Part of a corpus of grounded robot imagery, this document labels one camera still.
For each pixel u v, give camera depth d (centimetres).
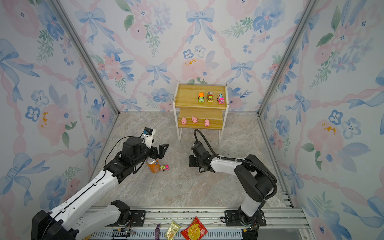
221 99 78
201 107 78
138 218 74
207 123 90
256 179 46
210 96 79
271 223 73
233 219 73
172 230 70
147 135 65
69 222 41
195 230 70
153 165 82
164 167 88
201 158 72
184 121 91
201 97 79
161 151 69
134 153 58
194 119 92
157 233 70
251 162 49
